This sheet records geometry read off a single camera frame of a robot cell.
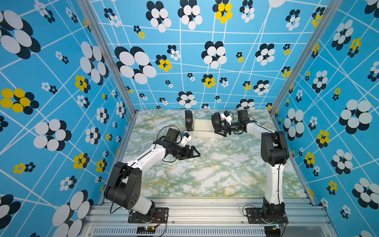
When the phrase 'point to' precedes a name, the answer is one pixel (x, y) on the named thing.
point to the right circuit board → (273, 231)
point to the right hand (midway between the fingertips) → (218, 128)
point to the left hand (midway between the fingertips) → (197, 154)
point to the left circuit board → (145, 229)
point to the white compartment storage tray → (203, 128)
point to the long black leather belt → (188, 120)
